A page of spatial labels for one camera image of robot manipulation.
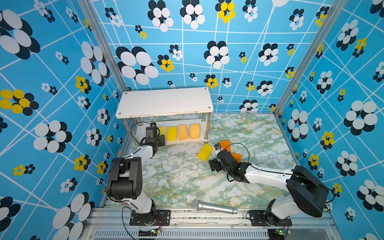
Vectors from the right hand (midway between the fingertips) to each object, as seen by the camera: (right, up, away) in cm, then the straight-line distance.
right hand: (216, 157), depth 89 cm
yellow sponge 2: (-35, +16, +10) cm, 40 cm away
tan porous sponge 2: (-21, +14, +8) cm, 26 cm away
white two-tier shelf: (-23, +27, +31) cm, 47 cm away
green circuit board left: (-36, -33, -17) cm, 52 cm away
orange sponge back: (+4, +9, -10) cm, 14 cm away
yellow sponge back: (-6, +2, +9) cm, 11 cm away
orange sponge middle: (+15, -1, +7) cm, 17 cm away
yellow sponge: (-29, +14, +10) cm, 34 cm away
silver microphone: (-12, -21, -15) cm, 28 cm away
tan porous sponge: (-13, +16, +10) cm, 23 cm away
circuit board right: (+26, -33, -19) cm, 46 cm away
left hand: (-37, +12, +8) cm, 39 cm away
